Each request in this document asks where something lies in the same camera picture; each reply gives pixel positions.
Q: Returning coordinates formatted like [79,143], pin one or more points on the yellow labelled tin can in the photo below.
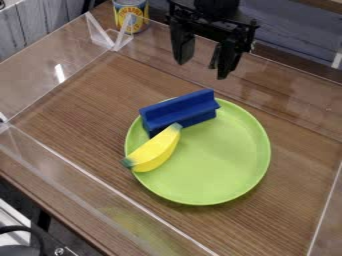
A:
[133,11]

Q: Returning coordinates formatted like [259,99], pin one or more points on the green round plate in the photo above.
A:
[219,162]

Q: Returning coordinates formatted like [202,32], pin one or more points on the blue plastic block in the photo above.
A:
[187,110]

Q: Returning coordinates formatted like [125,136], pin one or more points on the yellow toy banana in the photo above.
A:
[155,151]

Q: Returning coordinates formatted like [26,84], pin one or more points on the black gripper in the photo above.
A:
[215,19]

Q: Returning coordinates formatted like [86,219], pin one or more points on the clear acrylic enclosure wall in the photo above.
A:
[70,96]

